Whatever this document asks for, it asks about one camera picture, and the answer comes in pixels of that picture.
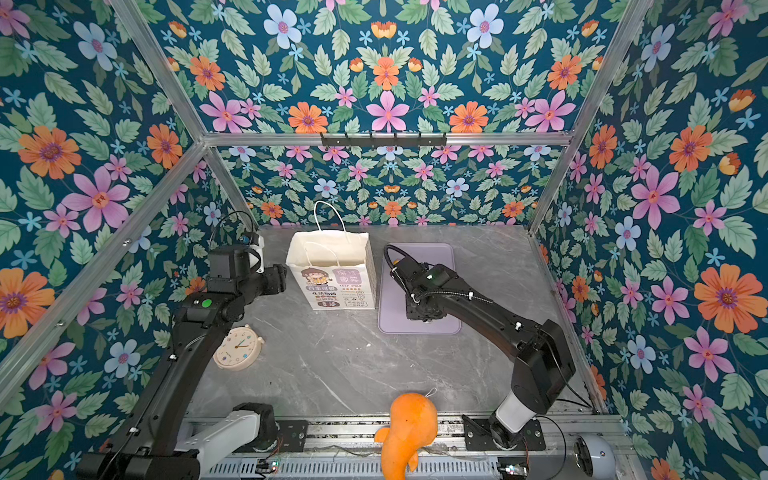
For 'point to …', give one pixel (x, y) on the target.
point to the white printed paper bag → (335, 269)
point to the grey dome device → (594, 455)
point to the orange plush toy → (413, 424)
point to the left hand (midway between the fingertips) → (276, 261)
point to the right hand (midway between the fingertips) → (420, 310)
